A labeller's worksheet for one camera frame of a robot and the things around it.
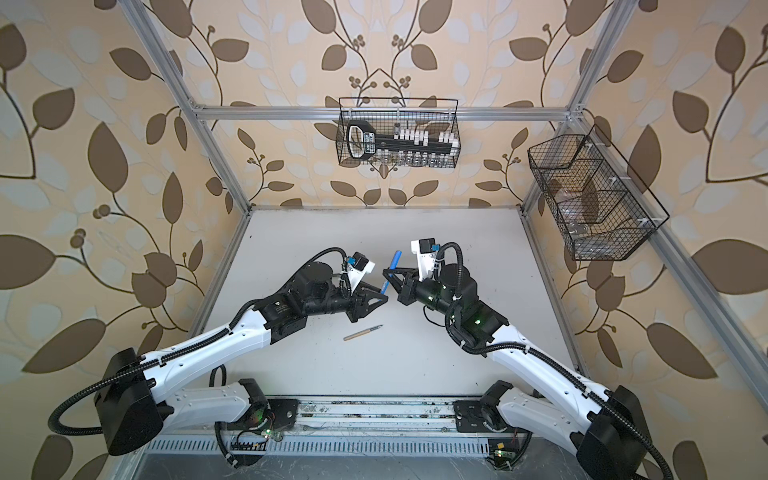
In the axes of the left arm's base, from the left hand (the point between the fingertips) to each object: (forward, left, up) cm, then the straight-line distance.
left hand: (386, 295), depth 71 cm
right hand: (+3, 0, +4) cm, 5 cm away
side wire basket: (+20, -53, +12) cm, 58 cm away
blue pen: (+1, 0, +2) cm, 3 cm away
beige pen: (0, +8, -23) cm, 25 cm away
